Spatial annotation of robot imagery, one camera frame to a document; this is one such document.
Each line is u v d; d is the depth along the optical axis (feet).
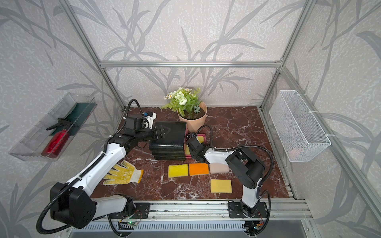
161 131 2.32
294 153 2.35
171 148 2.58
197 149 2.38
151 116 2.41
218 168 2.85
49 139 2.11
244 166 1.58
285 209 2.48
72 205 1.28
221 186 2.65
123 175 2.79
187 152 2.98
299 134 2.02
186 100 2.72
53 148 1.85
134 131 2.00
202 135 3.26
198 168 2.84
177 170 2.83
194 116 3.25
